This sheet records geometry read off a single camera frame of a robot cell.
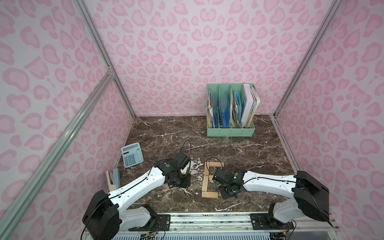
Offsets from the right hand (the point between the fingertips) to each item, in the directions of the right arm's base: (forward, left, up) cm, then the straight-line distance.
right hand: (224, 193), depth 82 cm
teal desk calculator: (+21, +57, +3) cm, 61 cm away
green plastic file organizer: (+42, -11, +4) cm, 44 cm away
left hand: (+3, +19, +8) cm, 20 cm away
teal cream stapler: (+5, +63, +3) cm, 63 cm away
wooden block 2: (+14, +10, +1) cm, 17 cm away
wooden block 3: (+5, +10, 0) cm, 11 cm away
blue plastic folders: (+65, -3, +2) cm, 65 cm away
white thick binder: (+47, -18, +20) cm, 55 cm away
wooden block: (+17, +5, 0) cm, 18 cm away
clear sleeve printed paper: (+43, +7, +11) cm, 45 cm away
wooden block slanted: (-1, +7, 0) cm, 7 cm away
